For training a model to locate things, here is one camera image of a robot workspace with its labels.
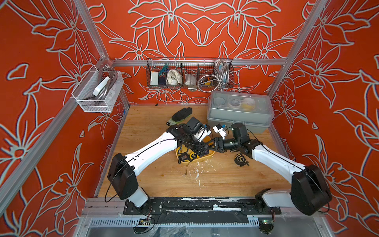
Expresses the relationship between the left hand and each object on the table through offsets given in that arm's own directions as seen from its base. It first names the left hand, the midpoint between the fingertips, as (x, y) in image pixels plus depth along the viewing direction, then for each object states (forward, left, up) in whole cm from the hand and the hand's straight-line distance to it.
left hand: (204, 147), depth 76 cm
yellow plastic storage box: (-7, +11, +11) cm, 17 cm away
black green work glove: (+35, +18, -17) cm, 43 cm away
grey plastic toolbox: (+26, -31, +3) cm, 41 cm away
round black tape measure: (+1, -23, -14) cm, 27 cm away
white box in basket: (+38, +33, +16) cm, 52 cm away
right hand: (-1, 0, +1) cm, 1 cm away
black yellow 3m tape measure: (+1, +11, -14) cm, 18 cm away
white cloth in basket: (+39, +20, +16) cm, 46 cm away
